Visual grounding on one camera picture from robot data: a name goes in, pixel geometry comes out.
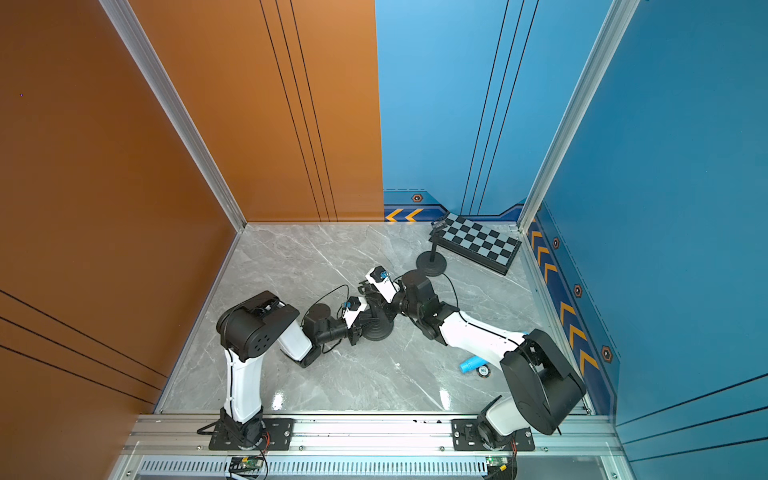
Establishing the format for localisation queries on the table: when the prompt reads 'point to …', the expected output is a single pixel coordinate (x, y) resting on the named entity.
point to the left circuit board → (246, 462)
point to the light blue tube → (472, 363)
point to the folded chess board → (477, 244)
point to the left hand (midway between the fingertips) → (377, 315)
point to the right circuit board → (501, 467)
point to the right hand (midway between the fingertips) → (372, 293)
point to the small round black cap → (483, 371)
